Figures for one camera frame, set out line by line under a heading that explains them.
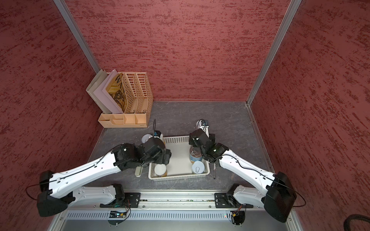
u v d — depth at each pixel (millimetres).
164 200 757
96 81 917
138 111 1134
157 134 642
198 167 795
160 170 772
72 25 774
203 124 696
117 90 1003
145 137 947
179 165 828
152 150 509
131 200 742
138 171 810
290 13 734
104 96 897
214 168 851
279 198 383
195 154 796
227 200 656
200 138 573
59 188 392
